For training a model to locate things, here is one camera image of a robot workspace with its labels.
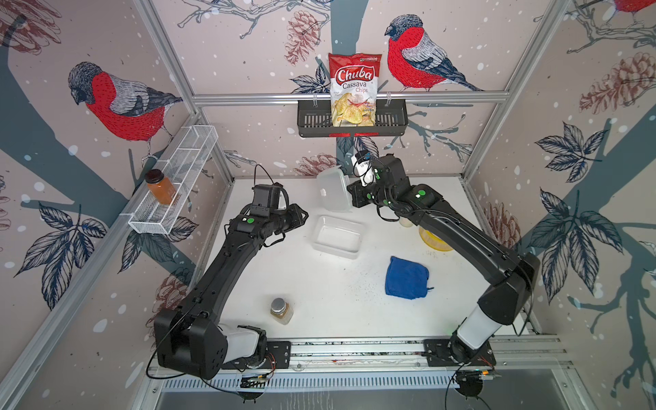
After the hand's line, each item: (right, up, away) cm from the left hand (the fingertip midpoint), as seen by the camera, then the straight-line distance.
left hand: (309, 210), depth 79 cm
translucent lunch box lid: (+8, +7, -3) cm, 11 cm away
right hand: (+12, +8, -4) cm, 15 cm away
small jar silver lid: (-8, -29, -7) cm, 31 cm away
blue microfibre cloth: (+33, -25, +9) cm, 43 cm away
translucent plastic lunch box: (+9, -12, +21) cm, 26 cm away
